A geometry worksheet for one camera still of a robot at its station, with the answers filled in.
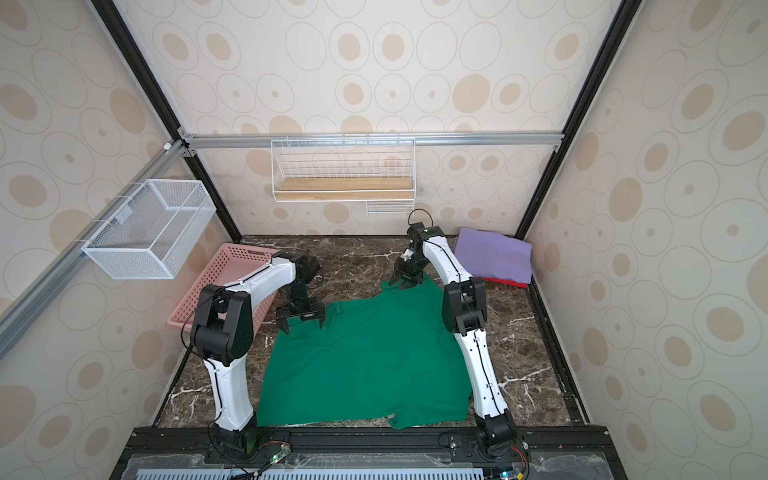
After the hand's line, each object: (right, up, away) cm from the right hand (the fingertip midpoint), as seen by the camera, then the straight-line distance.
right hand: (389, 286), depth 100 cm
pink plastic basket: (-58, +7, +10) cm, 60 cm away
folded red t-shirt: (+41, +1, +3) cm, 41 cm away
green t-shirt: (+1, -20, -12) cm, 23 cm away
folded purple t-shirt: (+38, +11, +7) cm, 40 cm away
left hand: (-23, -11, -10) cm, 27 cm away
